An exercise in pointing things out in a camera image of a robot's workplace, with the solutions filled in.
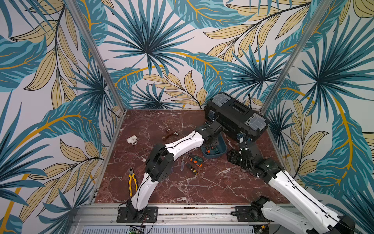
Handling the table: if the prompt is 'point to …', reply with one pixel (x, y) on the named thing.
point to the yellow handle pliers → (132, 174)
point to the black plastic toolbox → (234, 117)
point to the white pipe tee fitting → (133, 140)
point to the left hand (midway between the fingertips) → (214, 143)
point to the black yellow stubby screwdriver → (193, 169)
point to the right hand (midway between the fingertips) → (230, 154)
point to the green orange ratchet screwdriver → (197, 159)
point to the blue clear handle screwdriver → (182, 165)
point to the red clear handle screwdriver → (166, 136)
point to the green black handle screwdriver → (216, 150)
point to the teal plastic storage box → (219, 149)
